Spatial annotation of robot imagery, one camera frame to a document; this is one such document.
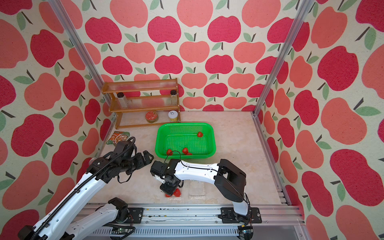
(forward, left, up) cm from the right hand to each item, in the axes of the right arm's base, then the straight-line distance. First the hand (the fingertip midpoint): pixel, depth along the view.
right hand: (169, 191), depth 79 cm
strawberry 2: (-2, +1, -2) cm, 3 cm away
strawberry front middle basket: (+26, -5, -1) cm, 27 cm away
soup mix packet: (+33, +44, -1) cm, 55 cm away
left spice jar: (+49, +40, +20) cm, 66 cm away
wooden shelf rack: (+64, +34, +5) cm, 72 cm away
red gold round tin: (+53, +25, +1) cm, 58 cm away
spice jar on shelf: (+57, +6, +20) cm, 61 cm away
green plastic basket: (+36, -4, -4) cm, 36 cm away
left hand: (+9, +10, +14) cm, 20 cm away
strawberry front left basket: (+24, +5, -1) cm, 25 cm away
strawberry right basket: (+40, -14, -1) cm, 43 cm away
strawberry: (0, -4, -1) cm, 4 cm away
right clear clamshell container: (+4, -15, -3) cm, 16 cm away
